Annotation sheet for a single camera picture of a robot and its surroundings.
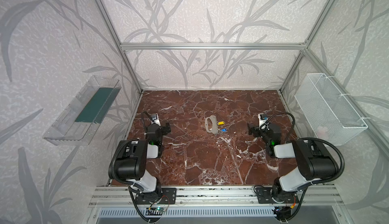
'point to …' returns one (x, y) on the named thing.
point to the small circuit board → (154, 211)
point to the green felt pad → (99, 107)
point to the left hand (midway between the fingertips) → (161, 116)
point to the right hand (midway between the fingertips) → (256, 118)
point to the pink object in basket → (321, 132)
